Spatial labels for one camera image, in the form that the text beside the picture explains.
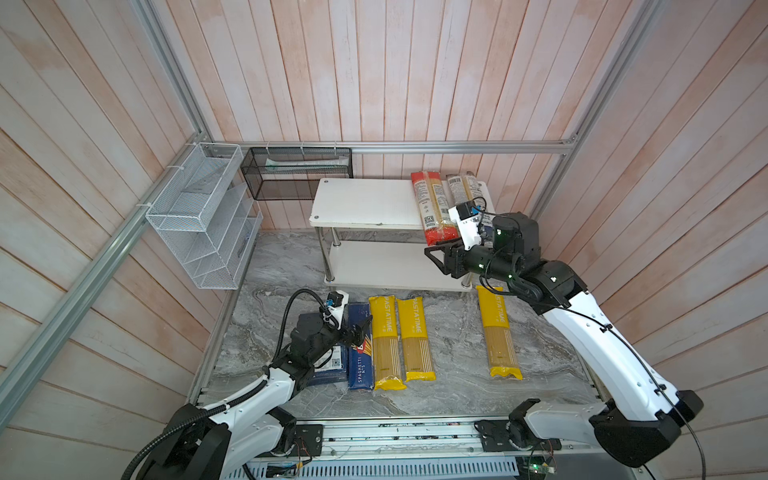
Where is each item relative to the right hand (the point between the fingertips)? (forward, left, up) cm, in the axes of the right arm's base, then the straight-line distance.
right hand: (431, 248), depth 66 cm
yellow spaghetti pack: (-8, -25, -36) cm, 44 cm away
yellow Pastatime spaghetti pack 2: (-7, +1, -34) cm, 35 cm away
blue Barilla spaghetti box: (-13, +17, -33) cm, 39 cm away
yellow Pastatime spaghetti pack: (-8, +10, -35) cm, 37 cm away
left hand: (-4, +18, -24) cm, 30 cm away
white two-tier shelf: (+18, +12, -3) cm, 22 cm away
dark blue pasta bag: (-17, +25, -29) cm, 42 cm away
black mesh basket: (+33, +39, -3) cm, 51 cm away
